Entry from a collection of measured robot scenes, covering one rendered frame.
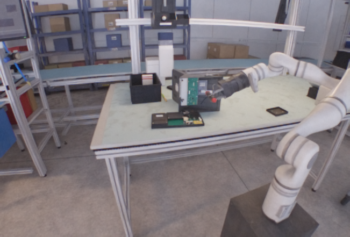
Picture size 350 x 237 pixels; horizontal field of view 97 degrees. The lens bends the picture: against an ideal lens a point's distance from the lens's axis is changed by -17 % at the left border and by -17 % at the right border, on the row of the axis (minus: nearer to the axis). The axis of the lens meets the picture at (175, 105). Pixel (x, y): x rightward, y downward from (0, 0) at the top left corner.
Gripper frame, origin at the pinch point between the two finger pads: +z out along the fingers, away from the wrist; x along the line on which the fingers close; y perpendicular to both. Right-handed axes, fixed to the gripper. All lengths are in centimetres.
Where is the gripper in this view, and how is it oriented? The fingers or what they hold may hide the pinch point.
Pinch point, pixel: (209, 98)
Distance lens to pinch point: 77.8
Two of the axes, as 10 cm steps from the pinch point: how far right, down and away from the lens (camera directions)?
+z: -9.0, 4.3, 0.4
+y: -1.5, -4.1, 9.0
